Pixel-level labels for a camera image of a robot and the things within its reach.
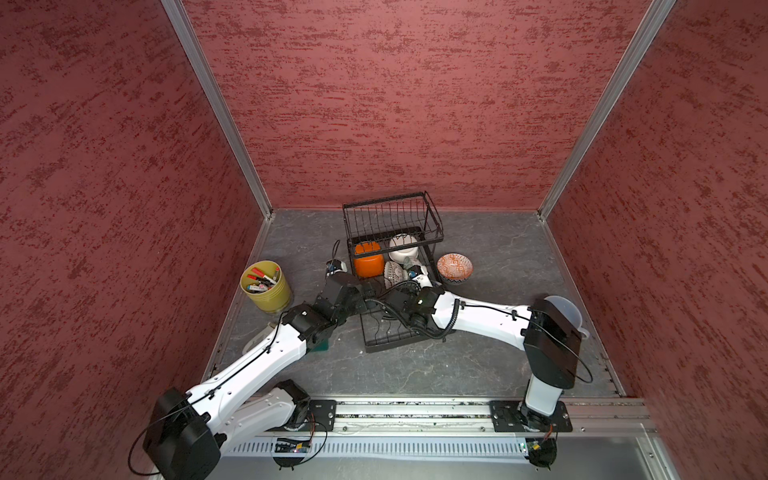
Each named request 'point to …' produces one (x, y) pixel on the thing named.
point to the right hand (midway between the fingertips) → (443, 298)
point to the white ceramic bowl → (398, 256)
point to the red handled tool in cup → (263, 279)
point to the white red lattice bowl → (394, 274)
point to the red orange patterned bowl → (454, 267)
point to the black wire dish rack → (383, 236)
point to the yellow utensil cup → (276, 300)
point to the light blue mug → (567, 309)
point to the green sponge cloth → (321, 346)
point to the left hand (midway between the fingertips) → (362, 299)
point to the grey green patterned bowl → (409, 262)
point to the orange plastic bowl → (368, 266)
